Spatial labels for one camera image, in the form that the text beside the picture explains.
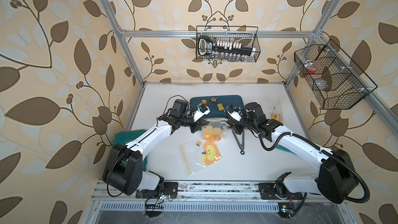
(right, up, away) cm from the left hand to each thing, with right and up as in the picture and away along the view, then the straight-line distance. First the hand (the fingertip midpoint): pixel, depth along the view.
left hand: (204, 119), depth 81 cm
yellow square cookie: (+11, +5, +24) cm, 27 cm away
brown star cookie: (+6, +10, +28) cm, 30 cm away
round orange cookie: (0, +9, +28) cm, 29 cm away
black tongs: (+21, -11, +11) cm, 26 cm away
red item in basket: (+57, +25, +2) cm, 63 cm away
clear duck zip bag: (+48, +1, +19) cm, 51 cm away
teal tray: (+9, +7, +27) cm, 29 cm away
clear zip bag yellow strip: (-5, -21, +6) cm, 22 cm away
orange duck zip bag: (+7, -7, +10) cm, 14 cm away
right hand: (+13, -1, +2) cm, 13 cm away
